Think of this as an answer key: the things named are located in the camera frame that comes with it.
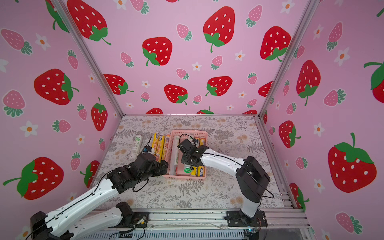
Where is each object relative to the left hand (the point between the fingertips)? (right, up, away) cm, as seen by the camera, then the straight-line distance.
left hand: (164, 164), depth 77 cm
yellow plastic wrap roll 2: (-7, +6, +21) cm, 23 cm away
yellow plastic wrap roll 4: (+16, -6, +10) cm, 20 cm away
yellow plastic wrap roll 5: (+20, -6, +11) cm, 23 cm away
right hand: (+13, +3, +11) cm, 17 cm away
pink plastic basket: (+5, -5, +13) cm, 15 cm away
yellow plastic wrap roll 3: (-3, +7, +20) cm, 22 cm away
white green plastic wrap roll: (-23, +8, +21) cm, 32 cm away
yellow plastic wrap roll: (-11, +10, +24) cm, 28 cm away
